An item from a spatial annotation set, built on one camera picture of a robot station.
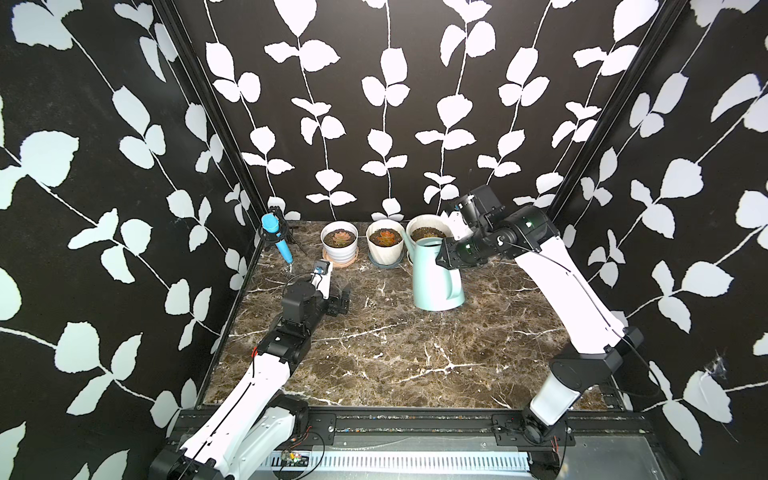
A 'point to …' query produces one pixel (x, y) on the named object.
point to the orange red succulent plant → (386, 237)
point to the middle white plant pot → (381, 254)
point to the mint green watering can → (435, 287)
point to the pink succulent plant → (338, 238)
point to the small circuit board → (292, 459)
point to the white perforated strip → (410, 462)
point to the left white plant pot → (340, 254)
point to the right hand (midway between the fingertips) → (435, 255)
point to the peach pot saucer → (343, 264)
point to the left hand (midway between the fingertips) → (334, 276)
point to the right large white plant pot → (426, 226)
